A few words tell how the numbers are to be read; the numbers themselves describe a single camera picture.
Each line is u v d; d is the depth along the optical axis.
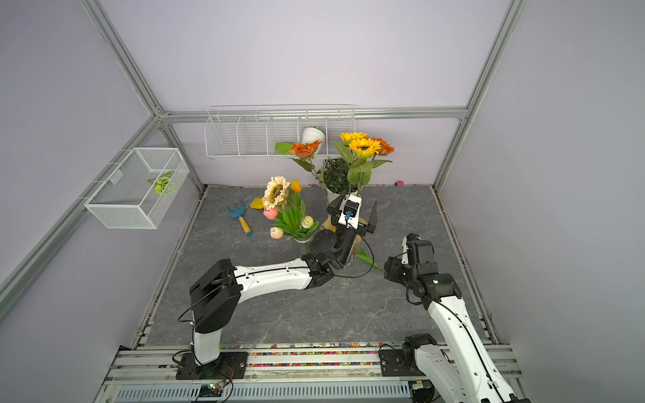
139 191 0.83
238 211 1.12
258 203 1.15
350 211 0.58
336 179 0.99
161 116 0.93
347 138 0.75
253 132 0.98
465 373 0.41
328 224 0.80
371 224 0.66
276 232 0.70
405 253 0.63
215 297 0.47
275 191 0.62
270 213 0.74
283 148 1.02
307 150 0.71
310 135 0.93
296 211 0.84
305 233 0.79
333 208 0.67
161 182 0.81
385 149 0.72
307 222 0.69
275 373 0.73
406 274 0.66
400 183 1.24
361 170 0.71
